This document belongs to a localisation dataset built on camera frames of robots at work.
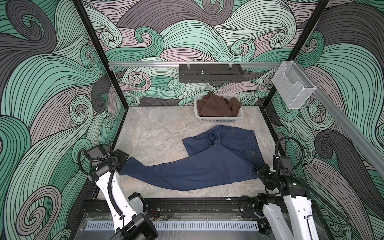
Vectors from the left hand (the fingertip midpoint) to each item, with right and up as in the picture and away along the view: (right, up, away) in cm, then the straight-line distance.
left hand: (123, 156), depth 75 cm
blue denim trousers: (+52, -4, +16) cm, 55 cm away
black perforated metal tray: (+48, +49, +21) cm, 71 cm away
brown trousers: (+52, +29, +36) cm, 70 cm away
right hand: (+69, -8, 0) cm, 69 cm away
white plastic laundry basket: (+64, +19, +29) cm, 73 cm away
